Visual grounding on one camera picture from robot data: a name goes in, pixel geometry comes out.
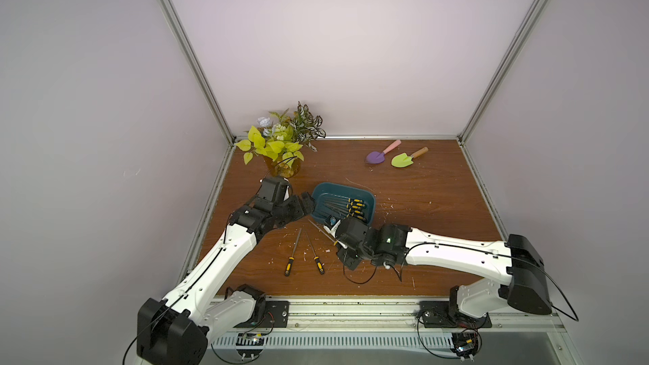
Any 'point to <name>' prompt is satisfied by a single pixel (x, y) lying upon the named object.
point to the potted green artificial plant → (280, 141)
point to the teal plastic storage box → (321, 191)
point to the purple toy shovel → (377, 157)
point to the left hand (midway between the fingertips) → (311, 206)
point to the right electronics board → (466, 343)
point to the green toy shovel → (402, 160)
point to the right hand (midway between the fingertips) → (339, 243)
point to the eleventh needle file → (352, 203)
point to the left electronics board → (249, 339)
